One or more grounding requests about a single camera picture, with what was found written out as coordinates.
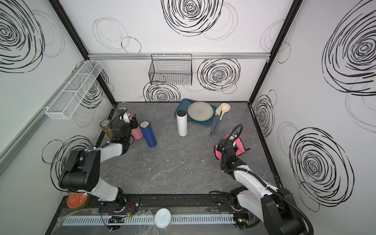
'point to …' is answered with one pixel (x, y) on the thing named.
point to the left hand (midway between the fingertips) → (129, 114)
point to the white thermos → (181, 114)
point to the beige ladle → (225, 107)
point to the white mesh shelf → (65, 105)
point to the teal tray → (184, 104)
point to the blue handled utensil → (217, 111)
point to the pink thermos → (136, 131)
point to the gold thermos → (105, 124)
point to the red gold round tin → (77, 200)
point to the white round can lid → (163, 218)
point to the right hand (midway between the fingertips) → (226, 140)
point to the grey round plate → (200, 111)
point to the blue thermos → (145, 127)
